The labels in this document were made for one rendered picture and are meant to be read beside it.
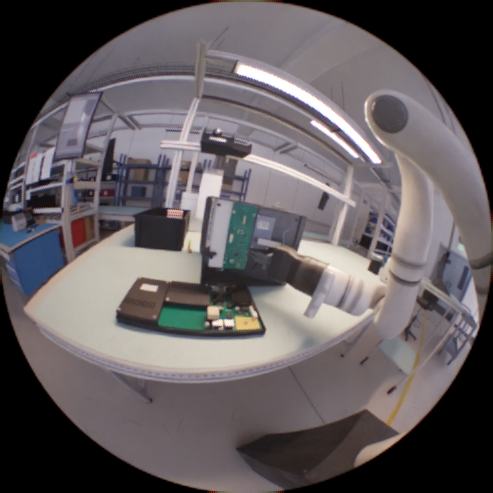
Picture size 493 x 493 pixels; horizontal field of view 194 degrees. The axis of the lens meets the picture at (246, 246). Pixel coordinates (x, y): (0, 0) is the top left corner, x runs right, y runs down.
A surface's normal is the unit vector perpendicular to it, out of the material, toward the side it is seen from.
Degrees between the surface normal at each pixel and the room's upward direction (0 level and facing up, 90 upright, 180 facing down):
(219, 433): 0
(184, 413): 0
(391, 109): 107
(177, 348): 0
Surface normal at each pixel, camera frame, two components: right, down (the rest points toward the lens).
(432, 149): -0.94, 0.29
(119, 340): 0.20, -0.94
